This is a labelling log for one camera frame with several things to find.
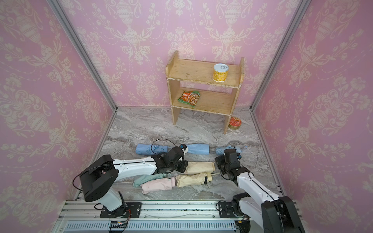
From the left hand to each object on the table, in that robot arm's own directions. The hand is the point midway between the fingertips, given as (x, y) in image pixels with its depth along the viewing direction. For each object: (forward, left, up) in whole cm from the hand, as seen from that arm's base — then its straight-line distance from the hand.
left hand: (188, 166), depth 85 cm
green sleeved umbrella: (-7, +23, 0) cm, 24 cm away
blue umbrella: (+11, -20, 0) cm, 23 cm away
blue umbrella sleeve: (+12, -9, 0) cm, 15 cm away
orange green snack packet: (+40, 0, +19) cm, 44 cm away
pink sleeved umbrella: (-10, +15, 0) cm, 18 cm away
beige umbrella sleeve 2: (-8, +1, +1) cm, 8 cm away
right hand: (+6, -16, +1) cm, 17 cm away
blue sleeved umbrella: (+11, +24, 0) cm, 26 cm away
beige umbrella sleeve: (0, -4, 0) cm, 4 cm away
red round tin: (+33, -33, +1) cm, 47 cm away
